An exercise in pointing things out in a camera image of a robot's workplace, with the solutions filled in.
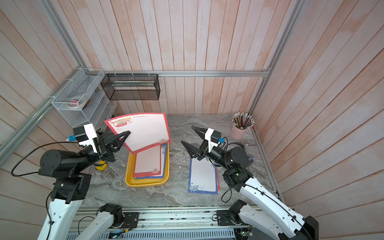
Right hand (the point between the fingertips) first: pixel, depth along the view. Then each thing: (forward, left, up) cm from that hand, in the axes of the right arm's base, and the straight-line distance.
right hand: (187, 134), depth 56 cm
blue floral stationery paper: (-1, -8, -42) cm, 42 cm away
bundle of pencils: (+36, -36, -30) cm, 59 cm away
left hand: (-5, +19, +6) cm, 20 cm away
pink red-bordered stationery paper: (-2, -17, -41) cm, 45 cm away
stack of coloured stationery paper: (+7, +25, -40) cm, 47 cm away
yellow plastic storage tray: (-5, +34, -38) cm, 51 cm away
